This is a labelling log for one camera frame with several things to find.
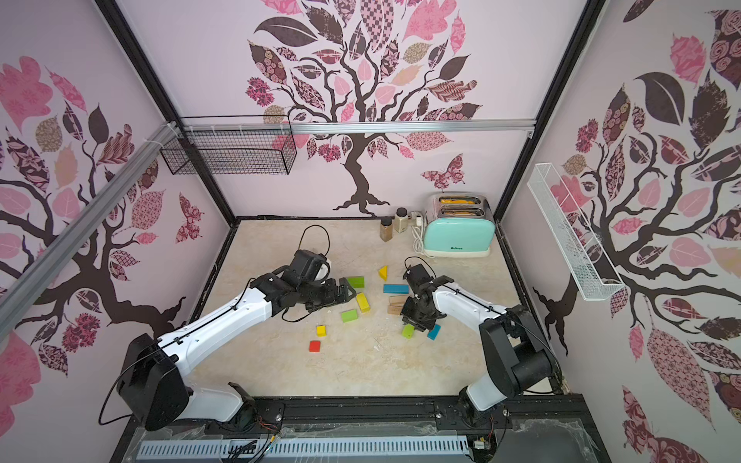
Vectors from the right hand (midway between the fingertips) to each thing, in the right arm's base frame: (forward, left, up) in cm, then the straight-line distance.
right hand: (407, 326), depth 87 cm
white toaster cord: (+34, -7, +6) cm, 35 cm away
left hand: (+2, +19, +11) cm, 22 cm away
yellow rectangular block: (+8, +14, 0) cm, 16 cm away
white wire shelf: (+1, -42, +29) cm, 51 cm away
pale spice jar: (+42, -1, +5) cm, 42 cm away
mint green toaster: (+31, -20, +12) cm, 39 cm away
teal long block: (+16, +2, -4) cm, 16 cm away
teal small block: (-2, -8, -2) cm, 9 cm away
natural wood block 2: (+7, +3, -2) cm, 8 cm away
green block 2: (-2, 0, +1) cm, 2 cm away
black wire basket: (+90, +79, +11) cm, 120 cm away
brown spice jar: (+37, +5, +4) cm, 37 cm away
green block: (+5, +18, -2) cm, 19 cm away
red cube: (-5, +28, -2) cm, 29 cm away
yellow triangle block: (+21, +7, -2) cm, 22 cm away
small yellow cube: (-1, +27, -1) cm, 27 cm away
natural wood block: (+10, +2, -3) cm, 11 cm away
